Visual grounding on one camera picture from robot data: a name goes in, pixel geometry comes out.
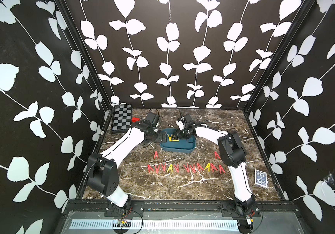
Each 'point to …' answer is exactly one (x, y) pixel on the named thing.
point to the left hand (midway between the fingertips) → (161, 136)
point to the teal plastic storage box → (186, 146)
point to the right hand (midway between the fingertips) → (174, 134)
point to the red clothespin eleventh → (156, 154)
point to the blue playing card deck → (260, 178)
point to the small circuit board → (122, 223)
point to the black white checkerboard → (122, 117)
